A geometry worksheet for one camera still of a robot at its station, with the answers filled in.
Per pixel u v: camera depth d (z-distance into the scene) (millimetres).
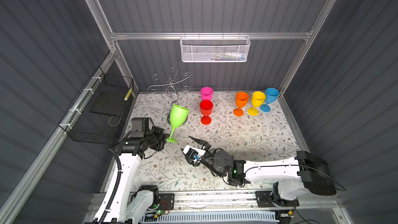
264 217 707
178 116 692
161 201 724
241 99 967
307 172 427
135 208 515
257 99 958
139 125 564
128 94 815
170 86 822
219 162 503
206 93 1029
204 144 609
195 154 532
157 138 650
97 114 726
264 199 722
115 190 408
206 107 920
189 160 585
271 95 972
